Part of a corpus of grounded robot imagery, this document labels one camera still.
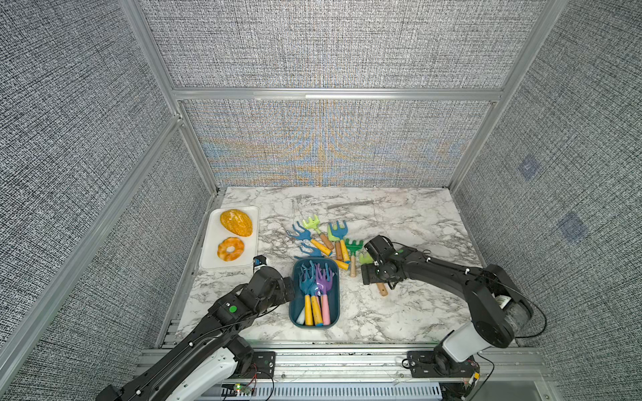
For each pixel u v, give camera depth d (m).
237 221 1.03
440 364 0.65
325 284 0.86
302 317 0.81
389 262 0.66
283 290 0.69
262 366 0.73
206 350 0.47
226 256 0.95
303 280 0.88
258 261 0.70
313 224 1.07
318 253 0.98
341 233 1.03
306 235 1.03
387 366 0.75
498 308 0.45
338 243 1.00
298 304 0.85
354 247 0.98
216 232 1.04
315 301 0.82
